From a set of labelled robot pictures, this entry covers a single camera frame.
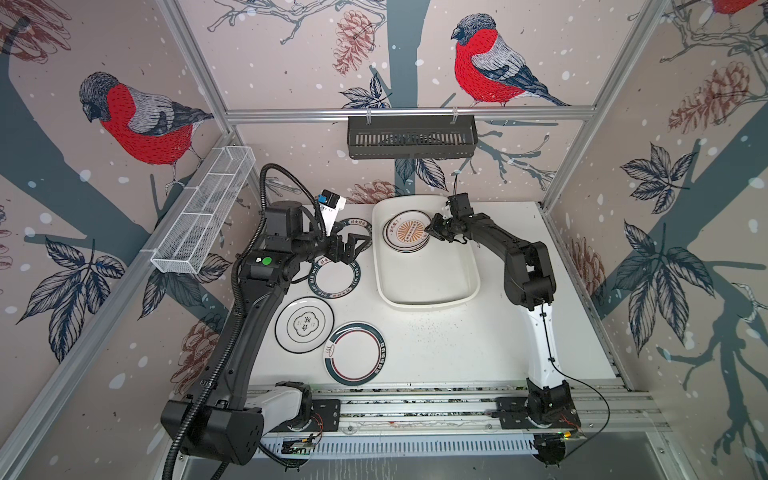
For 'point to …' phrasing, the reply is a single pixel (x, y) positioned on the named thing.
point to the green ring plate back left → (356, 226)
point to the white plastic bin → (442, 274)
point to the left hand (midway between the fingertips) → (352, 230)
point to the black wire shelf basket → (407, 139)
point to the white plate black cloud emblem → (304, 325)
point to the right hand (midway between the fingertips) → (425, 230)
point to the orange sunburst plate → (404, 231)
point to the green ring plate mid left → (334, 280)
